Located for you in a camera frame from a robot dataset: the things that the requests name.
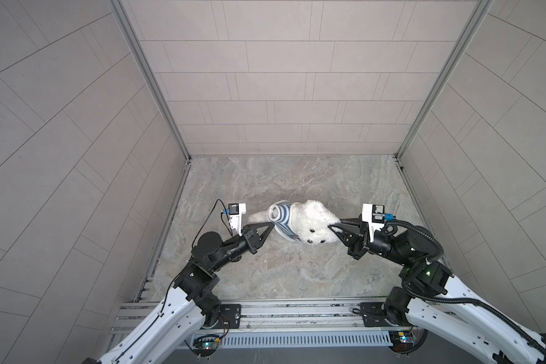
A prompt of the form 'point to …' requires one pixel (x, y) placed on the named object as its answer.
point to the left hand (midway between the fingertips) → (277, 229)
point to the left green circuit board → (205, 345)
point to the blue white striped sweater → (278, 214)
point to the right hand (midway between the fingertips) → (330, 230)
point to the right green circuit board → (402, 340)
